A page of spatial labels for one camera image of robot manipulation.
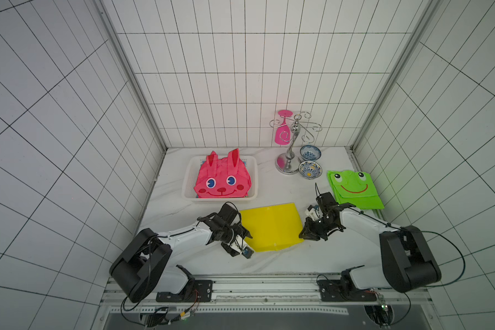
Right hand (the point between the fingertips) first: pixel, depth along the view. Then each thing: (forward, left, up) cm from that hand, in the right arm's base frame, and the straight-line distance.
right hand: (295, 235), depth 85 cm
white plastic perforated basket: (+27, +50, +8) cm, 58 cm away
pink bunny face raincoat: (+24, +34, +6) cm, 42 cm away
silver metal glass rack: (+40, 0, 0) cm, 40 cm away
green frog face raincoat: (+26, -33, -1) cm, 42 cm away
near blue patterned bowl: (+36, -11, 0) cm, 37 cm away
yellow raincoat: (+3, +10, 0) cm, 10 cm away
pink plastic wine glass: (+46, +5, +18) cm, 49 cm away
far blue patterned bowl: (+49, -12, +1) cm, 50 cm away
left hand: (-3, +23, -1) cm, 23 cm away
